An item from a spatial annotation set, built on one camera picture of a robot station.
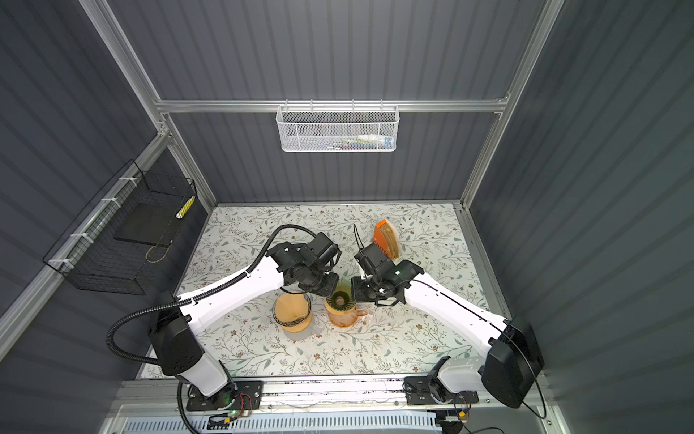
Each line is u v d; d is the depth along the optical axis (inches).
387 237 38.9
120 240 28.6
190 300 17.4
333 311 30.9
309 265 23.3
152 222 30.6
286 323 28.4
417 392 28.7
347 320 33.8
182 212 31.7
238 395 28.5
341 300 33.4
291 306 31.0
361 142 36.2
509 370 15.7
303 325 30.1
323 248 24.1
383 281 22.6
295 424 30.3
